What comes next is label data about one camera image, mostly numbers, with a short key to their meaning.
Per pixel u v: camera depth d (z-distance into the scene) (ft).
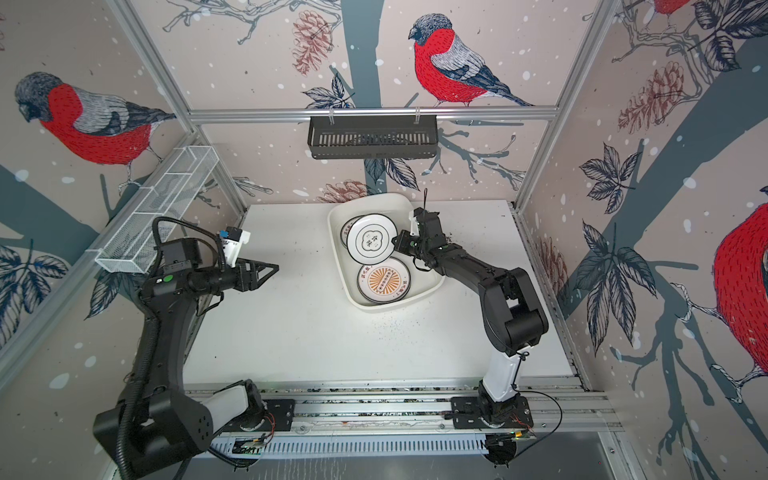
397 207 3.67
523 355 1.72
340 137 3.51
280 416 2.40
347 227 3.66
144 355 1.42
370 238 3.15
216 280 2.06
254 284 2.20
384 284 3.14
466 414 2.42
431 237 2.43
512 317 1.60
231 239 2.16
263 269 2.44
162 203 2.63
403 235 2.73
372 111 3.03
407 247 2.74
